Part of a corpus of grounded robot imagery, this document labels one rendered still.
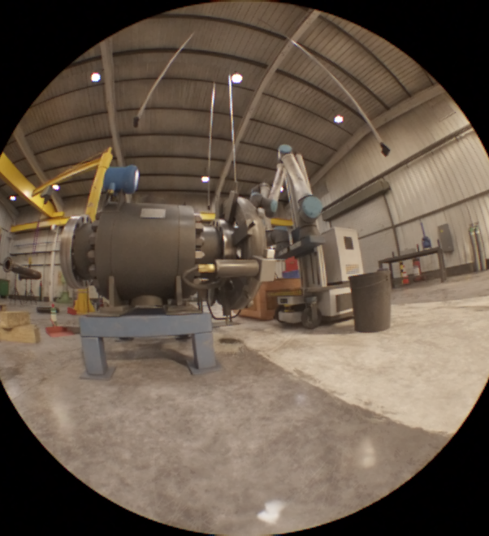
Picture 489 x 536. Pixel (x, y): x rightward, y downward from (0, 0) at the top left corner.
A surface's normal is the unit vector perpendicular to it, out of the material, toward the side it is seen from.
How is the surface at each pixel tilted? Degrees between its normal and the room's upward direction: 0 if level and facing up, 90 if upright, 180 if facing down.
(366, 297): 93
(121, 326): 90
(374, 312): 93
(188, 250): 102
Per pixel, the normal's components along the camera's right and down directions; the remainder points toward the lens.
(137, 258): 0.43, 0.18
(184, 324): 0.44, -0.15
